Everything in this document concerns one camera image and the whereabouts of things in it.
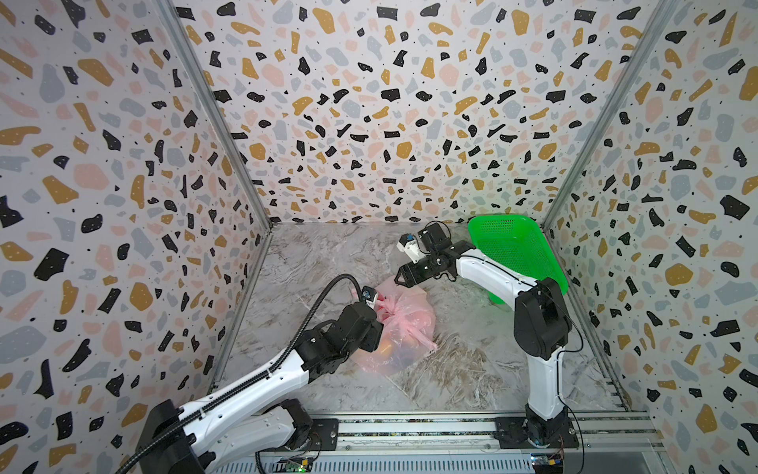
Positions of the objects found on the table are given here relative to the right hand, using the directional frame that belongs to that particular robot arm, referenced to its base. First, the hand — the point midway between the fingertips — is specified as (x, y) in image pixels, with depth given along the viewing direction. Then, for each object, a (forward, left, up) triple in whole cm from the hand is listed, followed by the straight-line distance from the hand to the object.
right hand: (397, 272), depth 90 cm
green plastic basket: (+25, -47, -14) cm, 55 cm away
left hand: (-17, +6, +3) cm, 18 cm away
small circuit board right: (-46, -38, -14) cm, 62 cm away
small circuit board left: (-48, +23, -13) cm, 54 cm away
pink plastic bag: (-14, -3, -3) cm, 14 cm away
